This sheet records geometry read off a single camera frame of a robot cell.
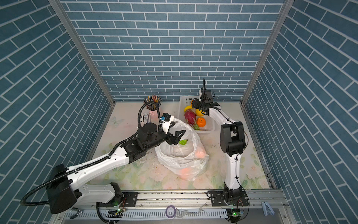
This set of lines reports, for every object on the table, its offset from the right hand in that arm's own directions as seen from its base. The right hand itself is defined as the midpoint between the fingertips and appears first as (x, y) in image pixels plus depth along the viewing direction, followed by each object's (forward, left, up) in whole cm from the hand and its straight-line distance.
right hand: (194, 101), depth 101 cm
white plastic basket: (+10, +8, -10) cm, 16 cm away
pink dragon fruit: (-8, +2, -9) cm, 12 cm away
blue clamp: (-61, -40, -15) cm, 74 cm away
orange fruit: (-10, -5, -11) cm, 16 cm away
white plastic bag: (-41, +3, -8) cm, 42 cm away
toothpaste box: (-8, +38, -13) cm, 41 cm away
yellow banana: (+5, +5, -12) cm, 14 cm away
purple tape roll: (-66, +9, -16) cm, 68 cm away
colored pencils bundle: (-3, +30, 0) cm, 31 cm away
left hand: (-33, +6, +12) cm, 35 cm away
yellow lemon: (-4, -3, -9) cm, 10 cm away
